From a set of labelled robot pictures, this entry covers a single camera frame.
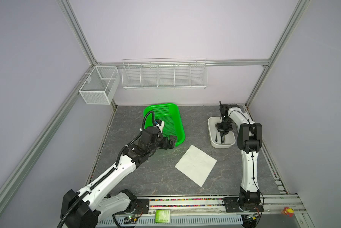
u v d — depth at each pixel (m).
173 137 0.69
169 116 1.13
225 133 0.94
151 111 0.56
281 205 0.75
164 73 0.97
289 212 0.67
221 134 0.99
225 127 0.92
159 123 0.67
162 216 0.69
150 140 0.57
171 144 0.68
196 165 0.89
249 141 0.63
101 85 1.00
